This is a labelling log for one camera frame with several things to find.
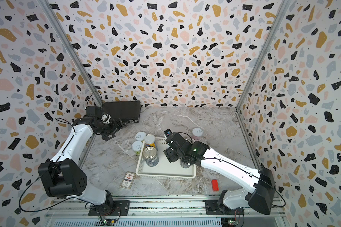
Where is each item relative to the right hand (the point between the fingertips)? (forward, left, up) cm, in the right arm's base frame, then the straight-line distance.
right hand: (171, 149), depth 75 cm
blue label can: (+1, +13, -9) cm, 16 cm away
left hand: (+13, +30, 0) cm, 33 cm away
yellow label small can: (+17, +23, -13) cm, 32 cm away
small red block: (-12, -25, -20) cm, 34 cm away
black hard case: (+46, +43, -18) cm, 65 cm away
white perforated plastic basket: (-4, +5, -20) cm, 20 cm away
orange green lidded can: (-2, -7, -15) cm, 17 cm away
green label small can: (+9, +24, -14) cm, 29 cm away
